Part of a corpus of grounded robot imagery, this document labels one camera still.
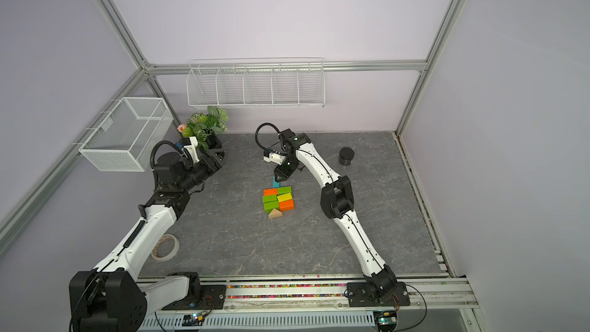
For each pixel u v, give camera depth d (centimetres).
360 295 74
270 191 97
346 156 106
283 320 158
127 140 83
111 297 39
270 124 90
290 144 78
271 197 94
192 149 71
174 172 60
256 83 99
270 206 92
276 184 100
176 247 85
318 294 76
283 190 97
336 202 67
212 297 74
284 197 95
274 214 91
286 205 93
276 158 92
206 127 91
